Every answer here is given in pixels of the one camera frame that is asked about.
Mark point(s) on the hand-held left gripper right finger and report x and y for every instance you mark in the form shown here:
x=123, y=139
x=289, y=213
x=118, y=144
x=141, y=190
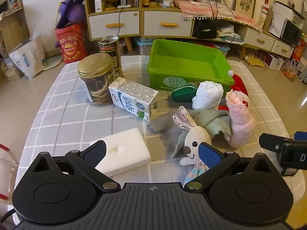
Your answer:
x=208, y=152

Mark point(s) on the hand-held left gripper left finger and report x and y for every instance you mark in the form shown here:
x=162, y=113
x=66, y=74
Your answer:
x=96, y=152

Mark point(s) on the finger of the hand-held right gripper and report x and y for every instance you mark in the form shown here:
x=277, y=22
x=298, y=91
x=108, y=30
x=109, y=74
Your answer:
x=268, y=141
x=301, y=135

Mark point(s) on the bunny plush toy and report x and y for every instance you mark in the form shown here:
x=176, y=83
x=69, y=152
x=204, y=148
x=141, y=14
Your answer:
x=196, y=139

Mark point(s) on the pale green cloth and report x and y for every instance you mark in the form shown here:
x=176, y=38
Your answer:
x=213, y=122

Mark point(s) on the pink plush toy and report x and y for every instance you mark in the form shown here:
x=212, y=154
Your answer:
x=239, y=124

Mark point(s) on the grey cloth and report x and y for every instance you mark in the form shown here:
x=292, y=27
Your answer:
x=165, y=127

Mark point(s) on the white sock bundle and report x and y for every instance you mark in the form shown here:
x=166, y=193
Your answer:
x=206, y=95

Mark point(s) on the red santa plush toy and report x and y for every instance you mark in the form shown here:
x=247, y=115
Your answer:
x=239, y=83

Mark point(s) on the dark green pouch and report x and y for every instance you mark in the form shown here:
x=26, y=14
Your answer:
x=183, y=92

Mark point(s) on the green plastic bin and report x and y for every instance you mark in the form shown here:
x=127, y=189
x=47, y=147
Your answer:
x=187, y=60

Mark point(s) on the white foam block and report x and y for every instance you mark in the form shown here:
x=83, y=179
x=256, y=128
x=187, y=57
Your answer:
x=127, y=153

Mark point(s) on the grey checkered tablecloth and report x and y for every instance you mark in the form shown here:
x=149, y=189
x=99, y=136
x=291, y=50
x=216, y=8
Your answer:
x=72, y=124

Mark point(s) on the white milk carton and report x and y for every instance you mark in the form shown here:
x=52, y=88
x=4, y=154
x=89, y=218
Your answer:
x=129, y=98

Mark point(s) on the bag of oranges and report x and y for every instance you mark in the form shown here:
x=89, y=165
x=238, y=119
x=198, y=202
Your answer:
x=290, y=70

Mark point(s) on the glass jar with gold lid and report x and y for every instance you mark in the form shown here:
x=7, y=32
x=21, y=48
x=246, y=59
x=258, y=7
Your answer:
x=96, y=81

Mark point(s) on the white cardboard box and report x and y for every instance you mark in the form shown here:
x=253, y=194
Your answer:
x=273, y=61

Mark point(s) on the row of yellow bottles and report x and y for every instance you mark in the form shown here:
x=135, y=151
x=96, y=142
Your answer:
x=254, y=60

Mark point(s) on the low cabinet with drawers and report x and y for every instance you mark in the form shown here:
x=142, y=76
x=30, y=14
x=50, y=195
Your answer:
x=259, y=39

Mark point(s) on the tall tin can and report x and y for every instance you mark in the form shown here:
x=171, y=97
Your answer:
x=110, y=50

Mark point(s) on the microwave oven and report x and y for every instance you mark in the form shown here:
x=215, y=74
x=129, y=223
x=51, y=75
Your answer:
x=290, y=32

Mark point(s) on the red shopping bag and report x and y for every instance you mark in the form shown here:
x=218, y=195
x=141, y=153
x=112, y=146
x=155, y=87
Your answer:
x=70, y=45

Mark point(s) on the clear storage box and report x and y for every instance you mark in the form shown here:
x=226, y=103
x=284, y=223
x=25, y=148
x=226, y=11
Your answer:
x=142, y=46

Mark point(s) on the white paper bag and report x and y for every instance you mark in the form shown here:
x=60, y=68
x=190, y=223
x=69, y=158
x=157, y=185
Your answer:
x=26, y=57

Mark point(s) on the black box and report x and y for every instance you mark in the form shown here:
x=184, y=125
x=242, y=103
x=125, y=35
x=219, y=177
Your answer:
x=205, y=32

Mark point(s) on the white bottle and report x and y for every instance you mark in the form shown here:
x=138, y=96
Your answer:
x=263, y=16

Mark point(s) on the wooden cabinet with white drawers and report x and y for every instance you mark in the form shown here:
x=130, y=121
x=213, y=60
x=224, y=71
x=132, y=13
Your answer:
x=124, y=22

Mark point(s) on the purple plush toy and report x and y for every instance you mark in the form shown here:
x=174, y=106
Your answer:
x=74, y=12

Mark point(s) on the framed cartoon picture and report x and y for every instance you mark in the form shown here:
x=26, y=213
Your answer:
x=244, y=1

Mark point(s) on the pink lace cloth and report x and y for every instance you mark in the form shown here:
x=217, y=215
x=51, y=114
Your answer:
x=199, y=8

